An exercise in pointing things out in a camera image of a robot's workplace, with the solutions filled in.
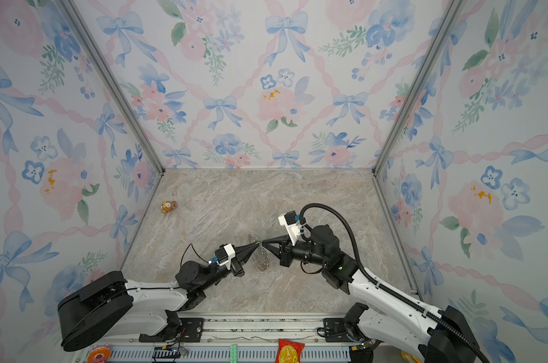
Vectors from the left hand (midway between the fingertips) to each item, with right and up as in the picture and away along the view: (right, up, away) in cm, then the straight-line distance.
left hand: (257, 243), depth 68 cm
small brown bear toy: (-44, +9, +34) cm, 56 cm away
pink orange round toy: (-47, -33, -1) cm, 57 cm away
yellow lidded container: (+45, -34, -1) cm, 57 cm away
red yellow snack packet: (+9, -33, +1) cm, 35 cm away
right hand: (+2, 0, 0) cm, 2 cm away
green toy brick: (-7, -34, +1) cm, 35 cm away
